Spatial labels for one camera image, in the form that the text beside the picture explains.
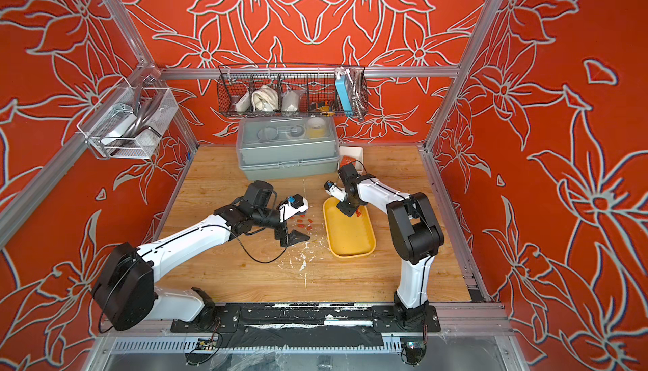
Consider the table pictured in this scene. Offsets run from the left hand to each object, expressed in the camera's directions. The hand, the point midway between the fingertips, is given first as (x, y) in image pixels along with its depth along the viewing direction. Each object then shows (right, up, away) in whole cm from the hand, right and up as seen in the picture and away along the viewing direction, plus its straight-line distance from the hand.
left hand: (306, 221), depth 78 cm
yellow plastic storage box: (+14, -8, +11) cm, 20 cm away
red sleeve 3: (0, -3, +17) cm, 17 cm away
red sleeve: (-3, -5, +16) cm, 17 cm away
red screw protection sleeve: (+19, 0, +16) cm, 25 cm away
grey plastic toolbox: (-7, +25, +17) cm, 31 cm away
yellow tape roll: (+2, +34, +25) cm, 43 cm away
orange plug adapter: (+16, +21, +29) cm, 39 cm away
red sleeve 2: (0, -6, +14) cm, 15 cm away
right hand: (+13, +3, +18) cm, 23 cm away
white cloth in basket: (-15, +41, +10) cm, 45 cm away
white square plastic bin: (+20, +24, +32) cm, 45 cm away
